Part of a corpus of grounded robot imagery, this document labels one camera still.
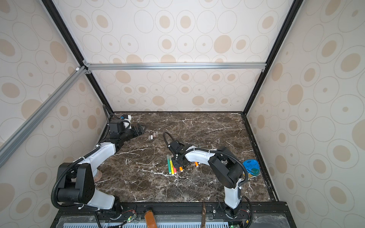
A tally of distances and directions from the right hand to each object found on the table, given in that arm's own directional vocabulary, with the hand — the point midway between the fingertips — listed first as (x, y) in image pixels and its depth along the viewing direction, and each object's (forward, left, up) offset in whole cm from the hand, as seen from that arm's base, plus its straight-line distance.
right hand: (182, 161), depth 93 cm
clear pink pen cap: (+20, +22, +2) cm, 30 cm away
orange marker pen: (-6, 0, +2) cm, 6 cm away
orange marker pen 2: (-2, -9, +2) cm, 9 cm away
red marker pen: (-7, +4, +2) cm, 8 cm away
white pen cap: (+17, +24, +3) cm, 29 cm away
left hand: (+13, +22, +20) cm, 33 cm away
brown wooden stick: (-31, -13, 0) cm, 34 cm away
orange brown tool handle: (-33, +14, +3) cm, 36 cm away
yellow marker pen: (-4, +7, +2) cm, 8 cm away
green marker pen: (+2, +9, +2) cm, 9 cm away
